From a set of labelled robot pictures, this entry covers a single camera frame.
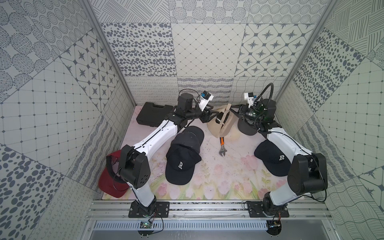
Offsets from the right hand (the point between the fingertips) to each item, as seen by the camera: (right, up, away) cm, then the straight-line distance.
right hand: (228, 109), depth 78 cm
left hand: (-5, -1, -5) cm, 7 cm away
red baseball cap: (-63, -38, -1) cm, 73 cm away
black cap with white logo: (-27, -37, +7) cm, 47 cm away
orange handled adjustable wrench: (0, -26, +17) cm, 31 cm away
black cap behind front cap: (-24, -22, +10) cm, 34 cm away
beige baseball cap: (0, -9, +15) cm, 17 cm away
